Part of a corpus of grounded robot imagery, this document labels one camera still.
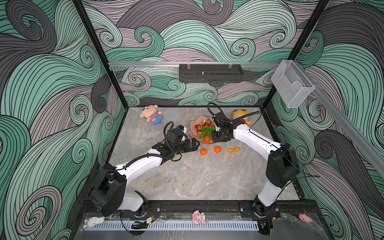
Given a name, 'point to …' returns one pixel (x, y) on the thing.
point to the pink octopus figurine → (198, 217)
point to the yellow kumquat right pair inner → (230, 150)
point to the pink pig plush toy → (149, 111)
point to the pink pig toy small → (305, 218)
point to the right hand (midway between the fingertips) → (215, 138)
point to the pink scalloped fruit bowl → (193, 132)
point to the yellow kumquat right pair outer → (237, 149)
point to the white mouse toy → (91, 221)
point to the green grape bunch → (206, 131)
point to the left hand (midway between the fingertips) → (195, 144)
